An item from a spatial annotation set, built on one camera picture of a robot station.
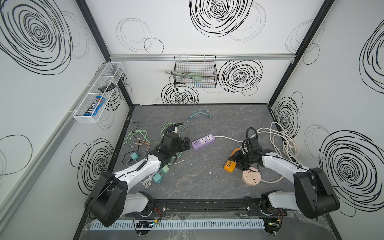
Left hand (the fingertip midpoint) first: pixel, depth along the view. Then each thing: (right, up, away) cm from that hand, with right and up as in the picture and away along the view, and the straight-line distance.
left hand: (185, 140), depth 86 cm
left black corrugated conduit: (-5, +9, -23) cm, 25 cm away
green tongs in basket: (+3, +40, +4) cm, 40 cm away
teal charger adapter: (-15, -20, -5) cm, 26 cm away
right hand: (+26, -12, +1) cm, 28 cm away
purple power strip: (+11, -2, +10) cm, 15 cm away
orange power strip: (+25, -15, -2) cm, 29 cm away
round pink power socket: (+37, -20, -4) cm, 42 cm away
